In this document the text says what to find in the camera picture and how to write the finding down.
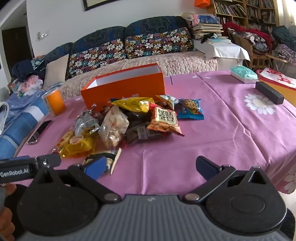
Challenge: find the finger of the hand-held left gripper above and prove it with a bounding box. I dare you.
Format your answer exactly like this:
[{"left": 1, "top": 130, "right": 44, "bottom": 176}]
[{"left": 35, "top": 154, "right": 62, "bottom": 168}]

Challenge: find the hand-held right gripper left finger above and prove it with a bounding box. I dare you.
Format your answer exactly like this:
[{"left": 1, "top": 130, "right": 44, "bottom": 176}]
[{"left": 32, "top": 156, "right": 122, "bottom": 204}]

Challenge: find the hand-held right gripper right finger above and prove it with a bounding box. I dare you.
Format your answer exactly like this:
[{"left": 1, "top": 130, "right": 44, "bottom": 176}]
[{"left": 184, "top": 156, "right": 269, "bottom": 202}]

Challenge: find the silver foil snack packet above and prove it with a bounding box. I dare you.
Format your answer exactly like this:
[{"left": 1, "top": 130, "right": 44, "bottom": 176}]
[{"left": 74, "top": 110, "right": 103, "bottom": 137}]

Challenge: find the blue cookie packet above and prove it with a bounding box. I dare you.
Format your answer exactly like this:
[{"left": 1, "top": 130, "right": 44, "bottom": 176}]
[{"left": 174, "top": 98, "right": 204, "bottom": 120}]

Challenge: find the orange cardboard box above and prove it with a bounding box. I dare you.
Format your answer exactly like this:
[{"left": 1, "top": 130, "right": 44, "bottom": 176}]
[{"left": 80, "top": 63, "right": 166, "bottom": 109}]

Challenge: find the person's left hand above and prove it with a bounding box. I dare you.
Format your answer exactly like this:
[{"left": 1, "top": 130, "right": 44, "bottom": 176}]
[{"left": 0, "top": 183, "right": 16, "bottom": 238}]

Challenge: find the yellow white candy packet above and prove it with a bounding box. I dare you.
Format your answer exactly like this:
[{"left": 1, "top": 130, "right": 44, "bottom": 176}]
[{"left": 52, "top": 131, "right": 76, "bottom": 153}]

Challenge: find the yellow red snack packet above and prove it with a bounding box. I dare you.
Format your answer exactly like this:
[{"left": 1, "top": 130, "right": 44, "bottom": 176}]
[{"left": 59, "top": 136, "right": 97, "bottom": 159}]

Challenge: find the pink floral tablecloth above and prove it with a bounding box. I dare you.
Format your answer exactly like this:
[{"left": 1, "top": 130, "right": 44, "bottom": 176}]
[{"left": 16, "top": 70, "right": 296, "bottom": 195}]

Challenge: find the black smartphone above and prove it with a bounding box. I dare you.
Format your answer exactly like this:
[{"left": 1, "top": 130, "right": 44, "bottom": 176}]
[{"left": 27, "top": 120, "right": 52, "bottom": 145}]

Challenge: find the beige snack packet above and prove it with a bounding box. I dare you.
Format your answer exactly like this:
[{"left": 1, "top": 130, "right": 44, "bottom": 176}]
[{"left": 98, "top": 105, "right": 130, "bottom": 149}]

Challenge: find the blue striped bedding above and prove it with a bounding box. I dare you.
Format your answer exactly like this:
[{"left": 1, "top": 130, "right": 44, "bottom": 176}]
[{"left": 0, "top": 88, "right": 63, "bottom": 160}]

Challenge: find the orange bean snack packet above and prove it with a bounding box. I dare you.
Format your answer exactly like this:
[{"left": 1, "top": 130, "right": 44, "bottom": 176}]
[{"left": 146, "top": 103, "right": 185, "bottom": 137}]

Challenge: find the black snack packet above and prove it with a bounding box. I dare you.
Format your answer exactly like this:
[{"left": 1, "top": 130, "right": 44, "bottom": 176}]
[{"left": 125, "top": 111, "right": 152, "bottom": 127}]

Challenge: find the beige pillow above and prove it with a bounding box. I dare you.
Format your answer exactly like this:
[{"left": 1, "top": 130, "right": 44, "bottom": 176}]
[{"left": 43, "top": 54, "right": 70, "bottom": 90}]

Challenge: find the dark blue garment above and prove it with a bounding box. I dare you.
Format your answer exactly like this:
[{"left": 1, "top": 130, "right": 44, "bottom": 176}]
[{"left": 12, "top": 59, "right": 45, "bottom": 80}]

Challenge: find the green white tissue pack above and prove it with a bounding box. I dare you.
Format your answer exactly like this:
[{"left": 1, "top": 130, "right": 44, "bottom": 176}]
[{"left": 230, "top": 65, "right": 258, "bottom": 84}]

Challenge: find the beige quilted sofa cover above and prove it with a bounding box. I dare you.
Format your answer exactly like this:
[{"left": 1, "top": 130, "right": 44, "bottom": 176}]
[{"left": 60, "top": 51, "right": 219, "bottom": 93}]

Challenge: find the floral cushion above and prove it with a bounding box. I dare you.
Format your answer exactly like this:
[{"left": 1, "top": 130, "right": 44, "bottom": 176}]
[
  {"left": 67, "top": 39, "right": 126, "bottom": 78},
  {"left": 125, "top": 27, "right": 195, "bottom": 59}
]

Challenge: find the red printed white bag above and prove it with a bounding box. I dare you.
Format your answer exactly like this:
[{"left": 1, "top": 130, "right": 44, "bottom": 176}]
[{"left": 258, "top": 67, "right": 296, "bottom": 90}]

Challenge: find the white cloth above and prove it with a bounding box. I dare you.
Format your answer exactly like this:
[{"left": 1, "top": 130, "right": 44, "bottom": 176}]
[{"left": 193, "top": 38, "right": 251, "bottom": 67}]

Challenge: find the dark wooden door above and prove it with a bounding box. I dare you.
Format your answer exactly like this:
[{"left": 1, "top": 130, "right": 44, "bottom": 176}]
[{"left": 2, "top": 26, "right": 34, "bottom": 77}]

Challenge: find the wicker chair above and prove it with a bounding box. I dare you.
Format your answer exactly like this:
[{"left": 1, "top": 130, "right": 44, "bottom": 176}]
[{"left": 228, "top": 28, "right": 273, "bottom": 69}]

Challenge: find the stack of books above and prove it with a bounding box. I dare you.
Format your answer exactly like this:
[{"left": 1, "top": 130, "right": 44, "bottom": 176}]
[{"left": 191, "top": 13, "right": 232, "bottom": 44}]

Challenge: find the purple floral cloth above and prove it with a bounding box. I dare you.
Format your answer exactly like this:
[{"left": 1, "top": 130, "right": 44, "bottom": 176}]
[{"left": 274, "top": 44, "right": 296, "bottom": 65}]

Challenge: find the red garment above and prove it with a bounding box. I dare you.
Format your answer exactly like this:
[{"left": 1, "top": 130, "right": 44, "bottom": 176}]
[{"left": 223, "top": 21, "right": 273, "bottom": 50}]

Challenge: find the dark blue patterned sofa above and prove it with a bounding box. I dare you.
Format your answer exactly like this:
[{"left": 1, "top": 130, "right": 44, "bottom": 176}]
[{"left": 11, "top": 16, "right": 219, "bottom": 93}]

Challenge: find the dark teal garment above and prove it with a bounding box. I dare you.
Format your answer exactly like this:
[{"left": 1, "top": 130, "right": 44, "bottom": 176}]
[{"left": 272, "top": 25, "right": 296, "bottom": 50}]

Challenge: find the wooden bookshelf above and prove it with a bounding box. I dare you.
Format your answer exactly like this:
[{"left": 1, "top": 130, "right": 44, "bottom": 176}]
[{"left": 207, "top": 0, "right": 279, "bottom": 30}]

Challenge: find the dark picture frame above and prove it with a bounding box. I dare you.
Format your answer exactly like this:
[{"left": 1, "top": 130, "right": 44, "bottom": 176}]
[{"left": 83, "top": 0, "right": 130, "bottom": 11}]

